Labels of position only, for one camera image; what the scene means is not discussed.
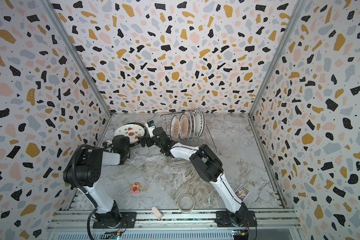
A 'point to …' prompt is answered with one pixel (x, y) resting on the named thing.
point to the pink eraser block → (157, 213)
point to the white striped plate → (197, 123)
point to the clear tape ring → (179, 207)
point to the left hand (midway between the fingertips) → (126, 134)
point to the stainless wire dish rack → (206, 139)
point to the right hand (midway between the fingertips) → (141, 132)
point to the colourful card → (242, 192)
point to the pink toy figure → (135, 187)
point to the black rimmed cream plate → (135, 143)
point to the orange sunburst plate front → (175, 127)
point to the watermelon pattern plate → (133, 131)
